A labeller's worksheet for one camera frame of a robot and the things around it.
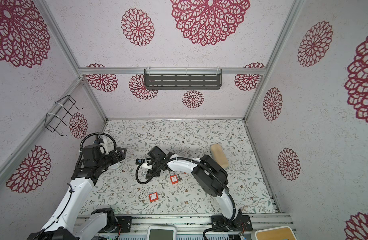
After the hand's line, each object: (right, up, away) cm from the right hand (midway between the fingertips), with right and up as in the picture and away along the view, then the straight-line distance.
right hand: (148, 165), depth 89 cm
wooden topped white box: (+66, -26, -21) cm, 74 cm away
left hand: (-14, +7, -7) cm, 17 cm away
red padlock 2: (+5, -16, -8) cm, 18 cm away
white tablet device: (+11, -26, -21) cm, 35 cm away
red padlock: (+15, -8, -2) cm, 17 cm away
